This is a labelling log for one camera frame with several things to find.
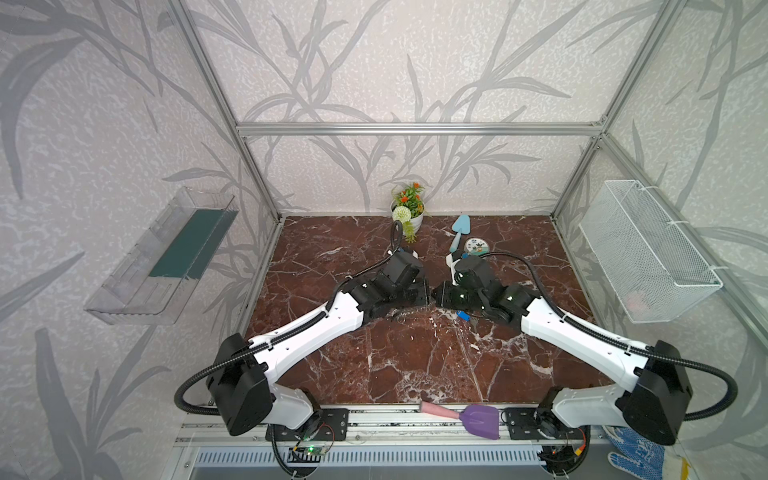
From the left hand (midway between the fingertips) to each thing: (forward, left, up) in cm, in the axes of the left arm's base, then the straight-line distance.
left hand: (434, 283), depth 77 cm
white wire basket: (-6, -45, +15) cm, 48 cm away
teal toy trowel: (+40, -16, -22) cm, 49 cm away
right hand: (+1, +1, -2) cm, 2 cm away
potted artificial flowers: (+35, +7, -7) cm, 36 cm away
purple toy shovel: (-28, -12, -19) cm, 36 cm away
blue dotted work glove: (-34, -48, -18) cm, 61 cm away
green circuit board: (-34, +28, -20) cm, 49 cm away
